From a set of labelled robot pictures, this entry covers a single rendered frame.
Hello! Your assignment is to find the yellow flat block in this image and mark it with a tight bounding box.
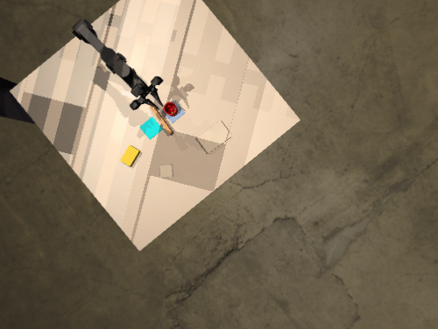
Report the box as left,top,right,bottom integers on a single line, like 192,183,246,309
120,145,141,166

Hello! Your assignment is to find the brown wooden bar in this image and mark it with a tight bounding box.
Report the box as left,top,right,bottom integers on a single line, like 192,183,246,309
149,105,174,135

